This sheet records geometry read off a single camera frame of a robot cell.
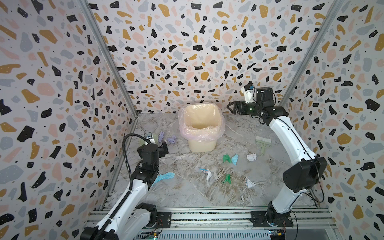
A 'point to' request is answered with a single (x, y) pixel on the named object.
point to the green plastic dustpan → (154, 137)
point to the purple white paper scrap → (161, 136)
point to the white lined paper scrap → (251, 157)
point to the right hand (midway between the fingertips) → (232, 102)
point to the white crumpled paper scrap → (249, 183)
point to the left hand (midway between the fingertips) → (153, 140)
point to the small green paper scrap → (228, 178)
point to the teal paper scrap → (161, 177)
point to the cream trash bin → (208, 147)
